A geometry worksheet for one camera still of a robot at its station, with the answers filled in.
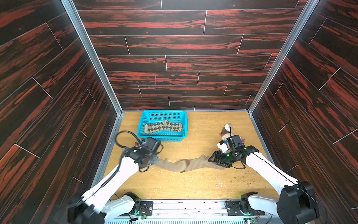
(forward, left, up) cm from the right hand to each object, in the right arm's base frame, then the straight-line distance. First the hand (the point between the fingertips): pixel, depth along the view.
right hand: (214, 160), depth 84 cm
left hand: (-3, +36, +5) cm, 36 cm away
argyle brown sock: (+30, +34, -5) cm, 46 cm away
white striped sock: (+26, -13, -6) cm, 30 cm away
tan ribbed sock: (+2, +7, -8) cm, 11 cm away
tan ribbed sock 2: (-2, +22, -7) cm, 23 cm away
